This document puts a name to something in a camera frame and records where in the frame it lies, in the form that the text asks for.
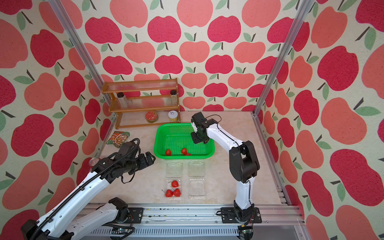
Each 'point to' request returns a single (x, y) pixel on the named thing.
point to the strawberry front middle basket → (184, 151)
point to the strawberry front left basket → (168, 152)
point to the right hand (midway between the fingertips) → (197, 140)
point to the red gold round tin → (151, 116)
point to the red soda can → (90, 162)
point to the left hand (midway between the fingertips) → (150, 164)
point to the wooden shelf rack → (142, 102)
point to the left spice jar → (122, 100)
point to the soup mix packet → (118, 138)
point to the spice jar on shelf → (173, 94)
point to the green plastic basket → (173, 141)
